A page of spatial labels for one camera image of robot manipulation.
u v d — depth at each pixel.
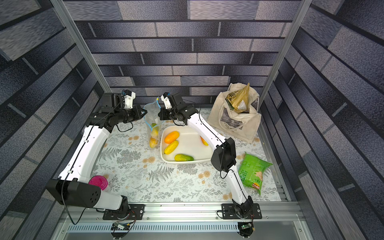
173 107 0.66
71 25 0.74
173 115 0.68
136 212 0.74
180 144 0.99
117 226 0.71
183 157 0.88
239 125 0.97
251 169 0.82
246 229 0.73
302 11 0.71
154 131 0.82
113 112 0.56
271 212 0.80
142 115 0.72
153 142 0.90
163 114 0.73
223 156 0.56
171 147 0.94
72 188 0.39
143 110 0.74
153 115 0.86
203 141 0.98
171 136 0.98
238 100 0.92
